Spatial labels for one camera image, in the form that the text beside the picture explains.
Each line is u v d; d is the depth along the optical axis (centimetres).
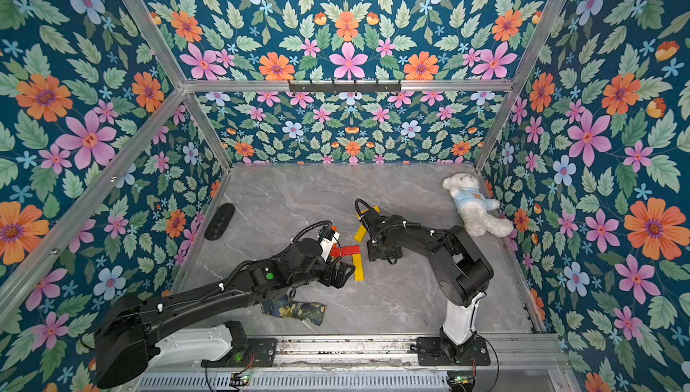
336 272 68
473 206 96
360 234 98
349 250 93
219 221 99
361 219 77
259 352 74
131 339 39
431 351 72
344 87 93
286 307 79
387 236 68
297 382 77
